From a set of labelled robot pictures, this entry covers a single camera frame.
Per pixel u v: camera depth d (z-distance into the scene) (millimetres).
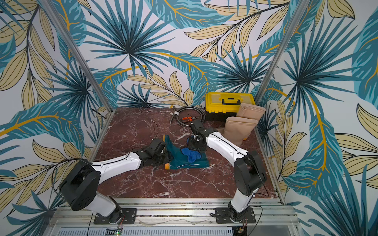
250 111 879
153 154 676
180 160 875
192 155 835
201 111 1189
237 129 837
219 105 1008
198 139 638
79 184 432
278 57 871
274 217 754
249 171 459
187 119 1132
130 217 731
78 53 851
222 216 726
